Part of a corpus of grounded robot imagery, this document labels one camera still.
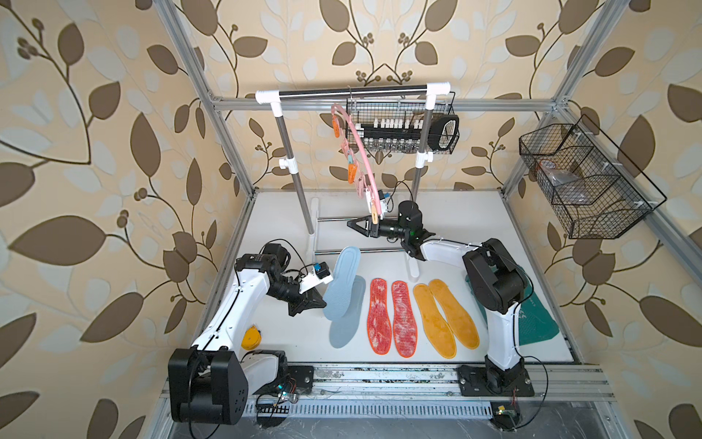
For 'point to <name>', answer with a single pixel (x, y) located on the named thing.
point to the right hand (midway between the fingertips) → (350, 224)
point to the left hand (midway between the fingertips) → (318, 302)
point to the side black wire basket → (593, 187)
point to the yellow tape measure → (251, 338)
